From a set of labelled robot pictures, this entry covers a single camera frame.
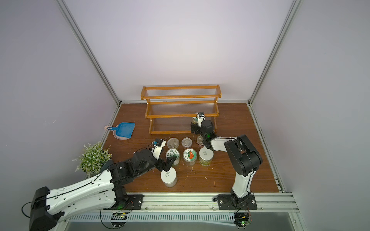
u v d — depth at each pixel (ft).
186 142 2.95
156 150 2.11
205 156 2.61
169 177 2.38
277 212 2.39
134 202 2.38
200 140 2.99
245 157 1.62
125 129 3.39
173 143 2.93
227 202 2.38
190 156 2.67
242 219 2.25
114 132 3.29
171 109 3.46
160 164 2.10
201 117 2.67
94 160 2.33
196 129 2.84
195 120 3.20
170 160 2.11
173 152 2.71
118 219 2.36
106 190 1.60
